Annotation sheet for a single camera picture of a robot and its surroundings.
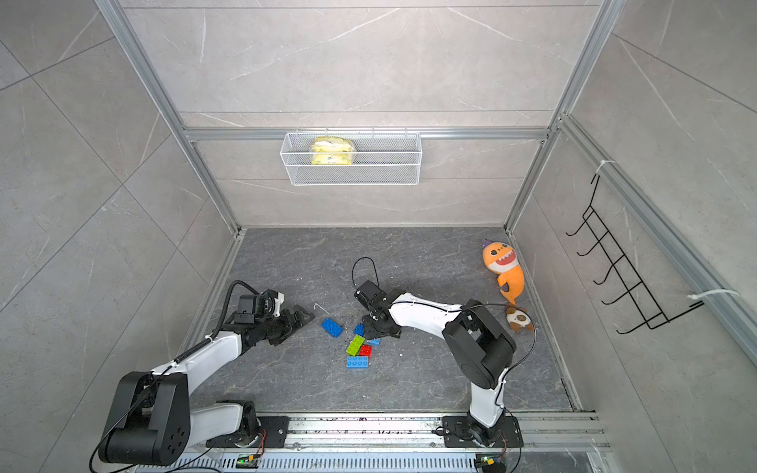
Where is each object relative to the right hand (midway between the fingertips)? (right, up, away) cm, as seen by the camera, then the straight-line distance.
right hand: (375, 331), depth 90 cm
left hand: (-21, +4, -1) cm, 22 cm away
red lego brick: (-3, -5, -4) cm, 7 cm away
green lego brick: (-6, -4, -2) cm, 7 cm away
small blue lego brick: (-5, +1, 0) cm, 5 cm away
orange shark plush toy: (+44, +23, +11) cm, 50 cm away
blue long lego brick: (-5, -7, -6) cm, 11 cm away
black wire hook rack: (+60, +15, -26) cm, 67 cm away
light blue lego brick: (0, -3, -2) cm, 3 cm away
